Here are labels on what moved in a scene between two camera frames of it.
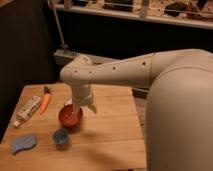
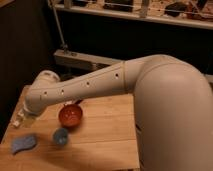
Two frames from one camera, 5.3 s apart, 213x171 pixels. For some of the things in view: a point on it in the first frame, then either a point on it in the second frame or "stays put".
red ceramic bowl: (68, 117) stays put
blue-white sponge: (23, 142) stays put
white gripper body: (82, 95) → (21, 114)
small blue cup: (60, 136) stays put
